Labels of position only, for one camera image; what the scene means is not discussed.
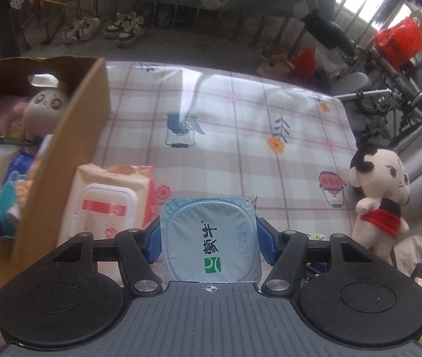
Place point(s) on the red plastic bag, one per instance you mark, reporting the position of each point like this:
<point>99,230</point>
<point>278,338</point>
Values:
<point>400,41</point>

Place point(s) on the grey chair seat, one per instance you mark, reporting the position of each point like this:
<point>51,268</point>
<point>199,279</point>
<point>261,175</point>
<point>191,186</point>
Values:
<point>348,81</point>

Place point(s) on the plush doll with red shirt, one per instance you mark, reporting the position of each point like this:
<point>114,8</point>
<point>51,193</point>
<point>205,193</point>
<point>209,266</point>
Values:
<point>380,193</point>

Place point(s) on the small red bag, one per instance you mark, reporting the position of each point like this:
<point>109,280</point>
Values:
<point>304,59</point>

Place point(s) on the white and brown sneaker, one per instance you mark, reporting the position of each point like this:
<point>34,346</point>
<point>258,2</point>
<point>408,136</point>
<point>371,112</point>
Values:
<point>131,33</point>
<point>116,25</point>

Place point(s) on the yellow tissue pack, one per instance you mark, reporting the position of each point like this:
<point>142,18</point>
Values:
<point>14,130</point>

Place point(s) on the pink plush toy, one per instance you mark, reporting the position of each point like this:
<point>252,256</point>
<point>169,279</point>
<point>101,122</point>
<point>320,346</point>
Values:
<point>45,108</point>

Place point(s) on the pink wet wipes pack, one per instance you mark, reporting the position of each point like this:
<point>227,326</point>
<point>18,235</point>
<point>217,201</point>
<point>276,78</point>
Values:
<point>114,193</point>

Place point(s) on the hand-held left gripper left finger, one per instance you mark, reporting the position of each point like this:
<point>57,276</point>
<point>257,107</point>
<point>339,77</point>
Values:
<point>153,238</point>

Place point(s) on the white yogurt cup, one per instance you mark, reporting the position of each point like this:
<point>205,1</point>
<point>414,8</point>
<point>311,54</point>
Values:
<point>211,238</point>

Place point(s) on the brown cardboard box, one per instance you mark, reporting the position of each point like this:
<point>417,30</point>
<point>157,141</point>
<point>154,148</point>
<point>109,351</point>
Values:
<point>73,137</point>

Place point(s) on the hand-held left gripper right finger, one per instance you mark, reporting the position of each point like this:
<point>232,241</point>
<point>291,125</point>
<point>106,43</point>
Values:
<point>267,241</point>

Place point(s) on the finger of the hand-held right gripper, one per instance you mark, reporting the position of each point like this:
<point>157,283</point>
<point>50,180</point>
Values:
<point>317,269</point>

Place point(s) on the black padded seat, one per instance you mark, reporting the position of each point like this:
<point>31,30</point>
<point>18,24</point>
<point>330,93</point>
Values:
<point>326,31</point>

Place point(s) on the yellow stick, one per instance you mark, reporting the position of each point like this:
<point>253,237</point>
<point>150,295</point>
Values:
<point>53,2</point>

